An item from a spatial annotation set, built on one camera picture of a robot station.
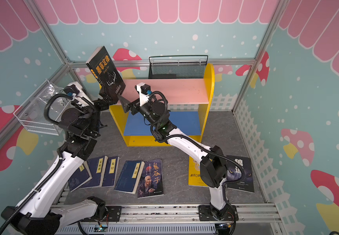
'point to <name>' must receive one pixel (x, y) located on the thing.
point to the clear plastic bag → (56, 104)
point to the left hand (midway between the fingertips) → (97, 89)
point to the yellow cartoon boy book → (194, 175)
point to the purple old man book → (151, 181)
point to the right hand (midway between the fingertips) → (126, 91)
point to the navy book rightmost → (129, 179)
